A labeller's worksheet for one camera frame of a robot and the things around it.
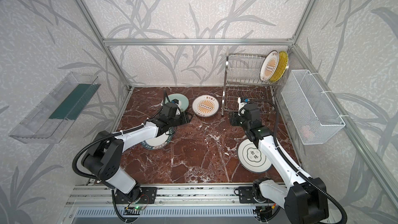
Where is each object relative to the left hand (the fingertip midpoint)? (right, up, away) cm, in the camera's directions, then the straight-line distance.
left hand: (192, 112), depth 90 cm
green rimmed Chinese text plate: (-20, -18, 0) cm, 27 cm away
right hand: (+22, +3, -7) cm, 24 cm away
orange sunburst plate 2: (+44, +26, -4) cm, 51 cm away
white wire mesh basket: (+52, 0, -29) cm, 60 cm away
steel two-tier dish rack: (+29, +18, -4) cm, 34 cm away
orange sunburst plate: (+7, +3, +18) cm, 20 cm away
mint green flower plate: (-8, +7, +21) cm, 24 cm away
